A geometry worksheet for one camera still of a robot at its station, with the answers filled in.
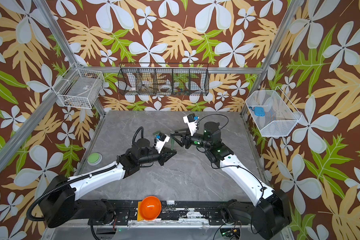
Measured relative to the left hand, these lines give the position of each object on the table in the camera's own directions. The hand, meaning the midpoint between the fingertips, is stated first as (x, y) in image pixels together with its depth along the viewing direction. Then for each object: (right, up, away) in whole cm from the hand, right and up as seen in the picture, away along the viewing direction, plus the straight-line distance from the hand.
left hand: (175, 150), depth 75 cm
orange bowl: (-13, -30, +1) cm, 33 cm away
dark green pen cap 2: (-15, +7, +33) cm, 37 cm away
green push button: (-52, -8, +18) cm, 55 cm away
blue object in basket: (+49, +21, +11) cm, 55 cm away
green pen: (-1, +5, -10) cm, 11 cm away
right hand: (-1, +8, -7) cm, 11 cm away
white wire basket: (-57, +35, +11) cm, 67 cm away
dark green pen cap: (-1, +8, -9) cm, 12 cm away
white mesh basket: (+56, +18, +3) cm, 59 cm away
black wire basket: (-8, +44, +22) cm, 50 cm away
